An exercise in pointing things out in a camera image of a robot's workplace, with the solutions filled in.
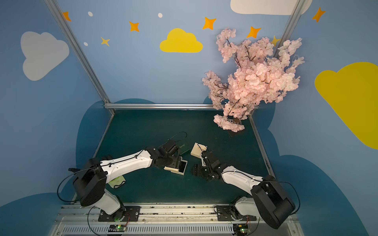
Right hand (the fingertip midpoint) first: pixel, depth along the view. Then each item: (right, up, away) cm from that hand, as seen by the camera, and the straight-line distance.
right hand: (197, 169), depth 88 cm
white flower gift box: (0, +10, +9) cm, 14 cm away
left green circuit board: (-40, -23, -17) cm, 49 cm away
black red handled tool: (-62, +5, -17) cm, 64 cm away
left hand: (-11, +5, -2) cm, 13 cm away
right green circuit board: (+21, -24, -17) cm, 36 cm away
